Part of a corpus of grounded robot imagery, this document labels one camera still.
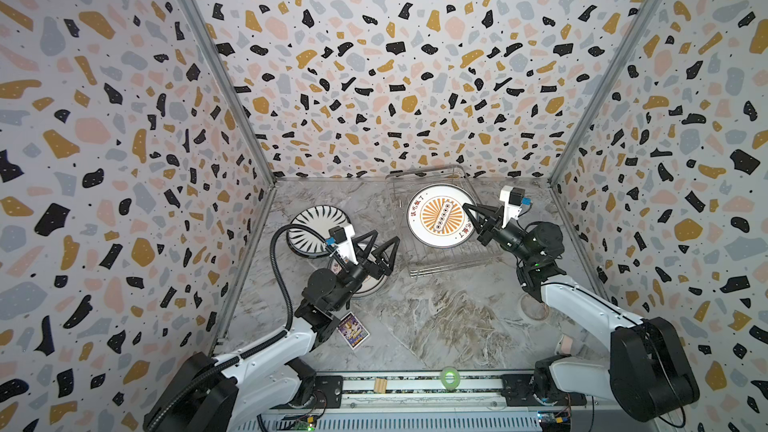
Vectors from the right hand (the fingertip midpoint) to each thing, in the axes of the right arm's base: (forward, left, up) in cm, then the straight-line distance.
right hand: (464, 203), depth 71 cm
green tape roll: (-30, +1, -32) cm, 44 cm away
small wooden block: (-33, +20, -31) cm, 50 cm away
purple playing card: (-20, +28, -31) cm, 46 cm away
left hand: (-7, +18, -3) cm, 19 cm away
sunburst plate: (0, +6, -5) cm, 8 cm away
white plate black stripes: (+18, +45, -31) cm, 57 cm away
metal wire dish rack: (+3, +8, -34) cm, 35 cm away
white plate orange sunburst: (-7, +25, -30) cm, 40 cm away
